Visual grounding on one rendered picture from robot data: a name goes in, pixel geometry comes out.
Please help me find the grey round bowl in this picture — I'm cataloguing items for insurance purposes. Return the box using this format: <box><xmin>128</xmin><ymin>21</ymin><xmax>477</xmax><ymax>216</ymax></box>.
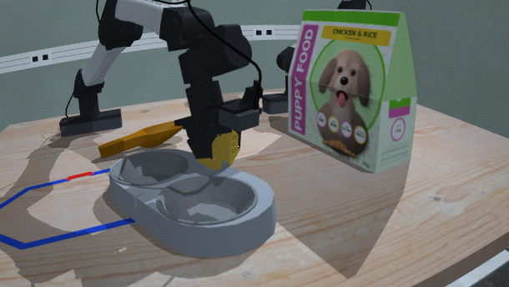
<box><xmin>110</xmin><ymin>152</ymin><xmax>189</xmax><ymax>186</ymax></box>
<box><xmin>156</xmin><ymin>175</ymin><xmax>259</xmax><ymax>225</ymax></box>

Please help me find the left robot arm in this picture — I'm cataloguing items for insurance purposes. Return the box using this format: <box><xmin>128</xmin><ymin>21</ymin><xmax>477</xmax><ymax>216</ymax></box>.
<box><xmin>262</xmin><ymin>0</ymin><xmax>366</xmax><ymax>103</ymax></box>

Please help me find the green puppy food bag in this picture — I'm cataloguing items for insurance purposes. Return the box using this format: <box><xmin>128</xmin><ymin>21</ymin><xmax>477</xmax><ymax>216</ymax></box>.
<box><xmin>288</xmin><ymin>9</ymin><xmax>417</xmax><ymax>174</ymax></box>

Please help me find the grey double-bowl pet feeder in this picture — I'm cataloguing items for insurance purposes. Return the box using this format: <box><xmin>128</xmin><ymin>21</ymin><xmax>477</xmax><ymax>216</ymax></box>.
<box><xmin>108</xmin><ymin>149</ymin><xmax>277</xmax><ymax>258</ymax></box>

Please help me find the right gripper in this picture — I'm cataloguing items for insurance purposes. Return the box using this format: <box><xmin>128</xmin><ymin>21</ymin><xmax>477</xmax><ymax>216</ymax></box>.
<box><xmin>174</xmin><ymin>80</ymin><xmax>241</xmax><ymax>170</ymax></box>

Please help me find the blue tape strip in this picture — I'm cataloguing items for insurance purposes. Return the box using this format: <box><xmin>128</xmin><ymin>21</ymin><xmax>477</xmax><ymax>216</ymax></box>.
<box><xmin>0</xmin><ymin>169</ymin><xmax>135</xmax><ymax>249</ymax></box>

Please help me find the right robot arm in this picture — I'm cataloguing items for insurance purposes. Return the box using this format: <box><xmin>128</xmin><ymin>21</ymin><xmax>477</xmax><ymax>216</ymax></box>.
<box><xmin>59</xmin><ymin>0</ymin><xmax>263</xmax><ymax>132</ymax></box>

